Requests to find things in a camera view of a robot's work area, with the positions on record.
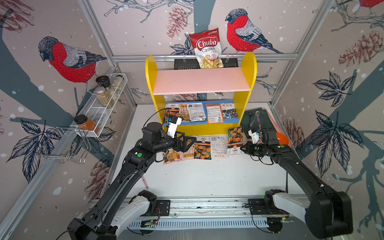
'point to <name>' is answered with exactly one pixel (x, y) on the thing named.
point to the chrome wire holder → (66, 144)
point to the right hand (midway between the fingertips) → (240, 146)
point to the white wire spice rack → (98, 114)
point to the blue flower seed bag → (229, 113)
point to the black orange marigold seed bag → (202, 147)
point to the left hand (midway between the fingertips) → (192, 134)
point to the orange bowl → (283, 140)
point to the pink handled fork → (145, 183)
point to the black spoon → (250, 114)
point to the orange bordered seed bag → (214, 114)
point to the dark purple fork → (287, 186)
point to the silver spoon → (257, 113)
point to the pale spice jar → (117, 82)
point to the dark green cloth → (255, 118)
